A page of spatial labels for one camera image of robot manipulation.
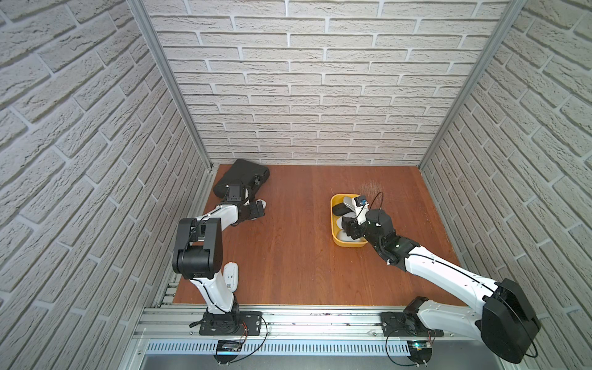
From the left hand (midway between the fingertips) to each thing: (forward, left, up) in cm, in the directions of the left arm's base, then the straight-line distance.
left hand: (255, 206), depth 99 cm
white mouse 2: (-28, +6, -3) cm, 29 cm away
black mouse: (0, -38, -1) cm, 38 cm away
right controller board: (-52, -57, -4) cm, 78 cm away
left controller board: (-50, +3, -4) cm, 50 cm away
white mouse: (+4, -3, -2) cm, 5 cm away
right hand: (-11, -40, +12) cm, 43 cm away
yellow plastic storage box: (+3, -36, +2) cm, 37 cm away
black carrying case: (+21, +9, 0) cm, 23 cm away
